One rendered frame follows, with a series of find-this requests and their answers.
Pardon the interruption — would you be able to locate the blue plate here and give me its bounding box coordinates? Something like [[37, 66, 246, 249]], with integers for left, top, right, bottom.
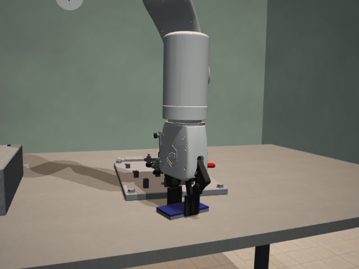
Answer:
[[157, 202, 209, 220]]

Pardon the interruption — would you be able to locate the grey toggle clamp with red handle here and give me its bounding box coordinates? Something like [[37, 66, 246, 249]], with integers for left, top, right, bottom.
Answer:
[[151, 159, 215, 185]]

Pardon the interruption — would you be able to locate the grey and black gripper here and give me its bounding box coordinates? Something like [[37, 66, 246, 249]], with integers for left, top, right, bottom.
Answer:
[[159, 121, 211, 217]]

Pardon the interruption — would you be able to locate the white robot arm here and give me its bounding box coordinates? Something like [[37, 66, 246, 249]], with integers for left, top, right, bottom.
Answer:
[[142, 0, 210, 123]]

